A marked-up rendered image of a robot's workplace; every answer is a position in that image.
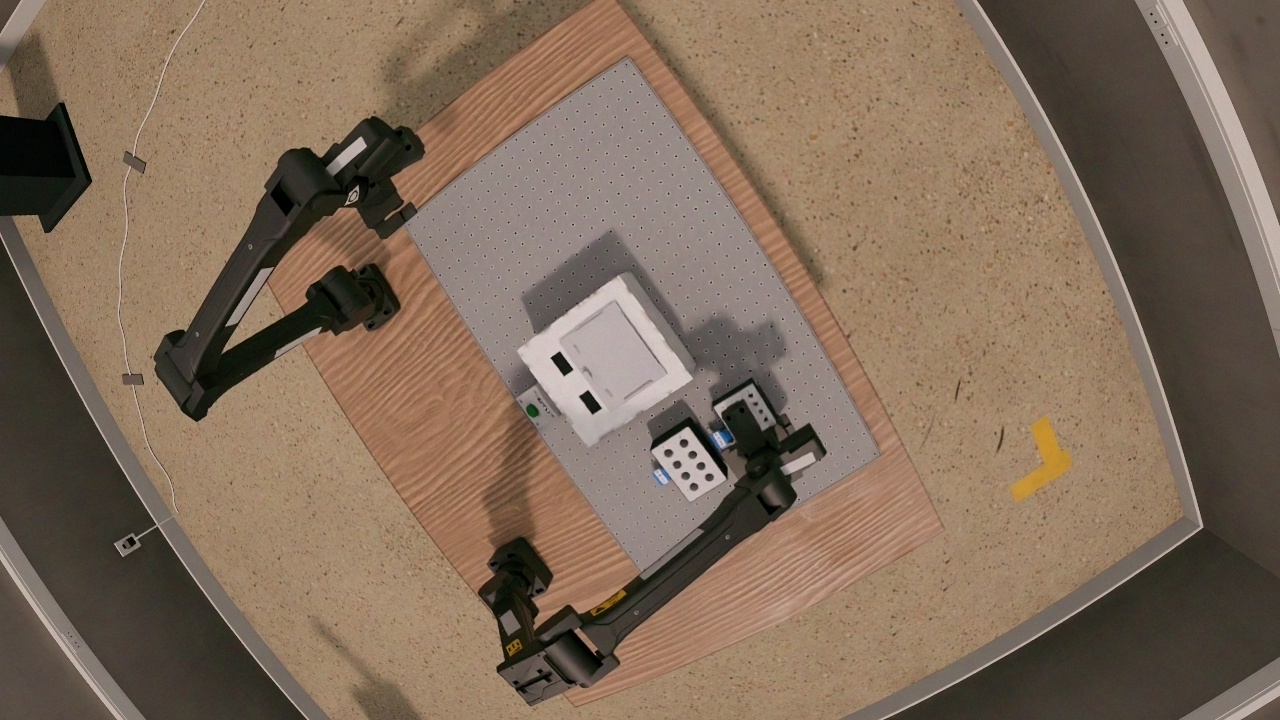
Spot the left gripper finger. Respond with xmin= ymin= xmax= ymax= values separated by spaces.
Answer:
xmin=387 ymin=201 xmax=419 ymax=238

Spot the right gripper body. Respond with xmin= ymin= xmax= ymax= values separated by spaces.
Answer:
xmin=722 ymin=421 xmax=795 ymax=477

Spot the grey flat mat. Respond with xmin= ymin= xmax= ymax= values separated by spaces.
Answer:
xmin=404 ymin=56 xmax=882 ymax=573

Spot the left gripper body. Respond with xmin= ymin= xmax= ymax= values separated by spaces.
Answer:
xmin=353 ymin=177 xmax=404 ymax=240

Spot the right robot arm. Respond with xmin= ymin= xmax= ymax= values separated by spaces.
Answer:
xmin=477 ymin=398 xmax=827 ymax=707

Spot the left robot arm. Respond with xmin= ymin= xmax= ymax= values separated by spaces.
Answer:
xmin=154 ymin=117 xmax=425 ymax=421

